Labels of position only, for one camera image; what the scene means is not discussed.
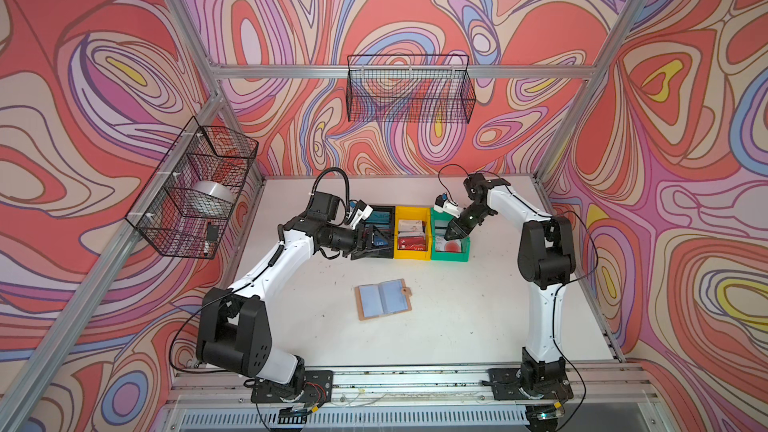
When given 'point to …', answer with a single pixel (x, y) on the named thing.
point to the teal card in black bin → (379, 217)
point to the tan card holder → (386, 298)
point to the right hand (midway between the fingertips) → (454, 238)
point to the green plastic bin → (439, 225)
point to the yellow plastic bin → (412, 213)
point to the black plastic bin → (387, 228)
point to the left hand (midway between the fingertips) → (385, 247)
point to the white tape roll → (212, 192)
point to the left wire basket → (185, 207)
